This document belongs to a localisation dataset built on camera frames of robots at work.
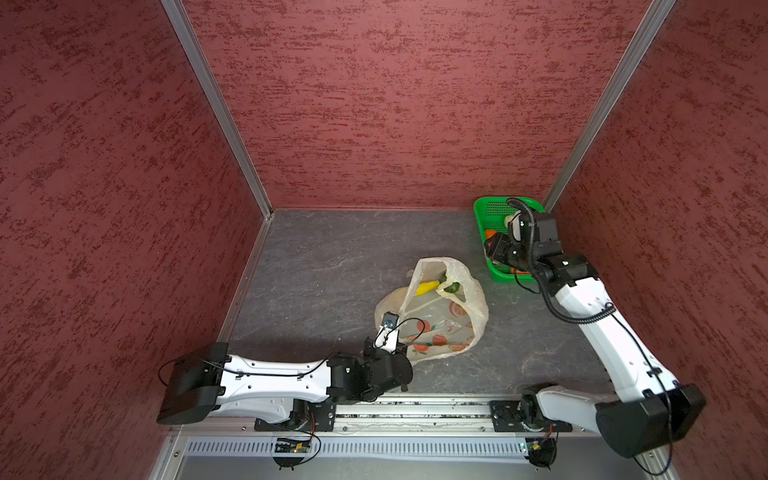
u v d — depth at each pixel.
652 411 0.37
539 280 0.51
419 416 0.76
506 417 0.74
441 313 0.93
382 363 0.55
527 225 0.55
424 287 0.95
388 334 0.63
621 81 0.83
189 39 0.75
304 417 0.64
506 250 0.67
